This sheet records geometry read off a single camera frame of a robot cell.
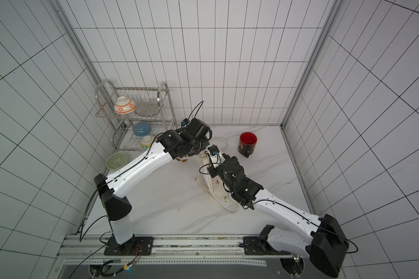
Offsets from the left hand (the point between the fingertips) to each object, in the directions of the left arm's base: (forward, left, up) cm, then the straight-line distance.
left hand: (203, 146), depth 76 cm
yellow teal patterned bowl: (+15, +34, -16) cm, 41 cm away
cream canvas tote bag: (-12, -4, -14) cm, 19 cm away
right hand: (-4, -1, 0) cm, 4 cm away
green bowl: (+7, +52, -23) cm, 57 cm away
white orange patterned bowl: (+22, +41, +4) cm, 47 cm away
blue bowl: (+27, +40, -18) cm, 52 cm away
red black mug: (+15, -24, -16) cm, 33 cm away
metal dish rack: (+21, +50, -19) cm, 57 cm away
